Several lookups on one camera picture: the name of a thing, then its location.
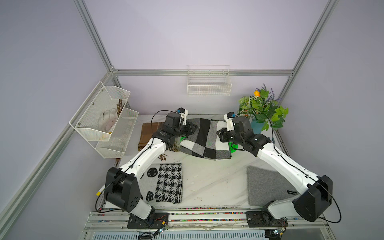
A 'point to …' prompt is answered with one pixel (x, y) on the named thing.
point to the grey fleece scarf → (265, 186)
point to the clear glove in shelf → (107, 120)
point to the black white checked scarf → (204, 142)
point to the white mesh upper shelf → (96, 119)
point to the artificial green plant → (263, 105)
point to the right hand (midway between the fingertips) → (218, 134)
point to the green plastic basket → (231, 145)
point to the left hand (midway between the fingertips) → (196, 127)
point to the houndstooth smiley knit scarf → (162, 183)
